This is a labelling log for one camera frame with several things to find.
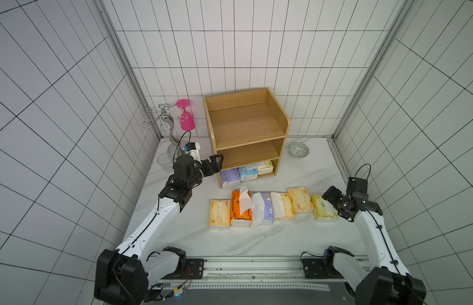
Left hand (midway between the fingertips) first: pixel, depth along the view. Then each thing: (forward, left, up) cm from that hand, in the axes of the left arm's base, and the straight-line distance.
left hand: (218, 160), depth 83 cm
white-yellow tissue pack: (-15, -48, -16) cm, 53 cm away
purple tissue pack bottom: (0, -5, -13) cm, 14 cm away
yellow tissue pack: (-18, -1, -16) cm, 24 cm away
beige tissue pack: (-17, -27, -15) cm, 36 cm away
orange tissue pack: (-21, -9, -15) cm, 27 cm away
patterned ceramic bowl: (+22, -45, -18) cm, 53 cm away
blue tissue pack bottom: (+2, -14, -14) cm, 20 cm away
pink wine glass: (+29, +20, -3) cm, 36 cm away
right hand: (+1, -17, -2) cm, 18 cm away
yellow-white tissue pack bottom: (+6, -24, -15) cm, 29 cm away
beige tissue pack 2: (-10, -39, -16) cm, 43 cm away
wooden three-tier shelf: (+10, -13, +11) cm, 20 cm away
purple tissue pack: (-18, -23, -15) cm, 33 cm away
